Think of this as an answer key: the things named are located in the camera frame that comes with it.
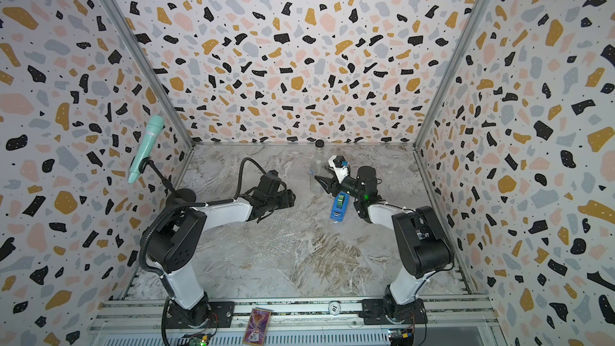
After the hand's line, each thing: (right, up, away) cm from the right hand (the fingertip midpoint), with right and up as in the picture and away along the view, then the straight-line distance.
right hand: (326, 172), depth 86 cm
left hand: (-12, -10, +9) cm, 18 cm away
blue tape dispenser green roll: (+6, -14, +11) cm, 19 cm away
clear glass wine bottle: (-3, +4, -1) cm, 5 cm away
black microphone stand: (-62, -11, +13) cm, 65 cm away
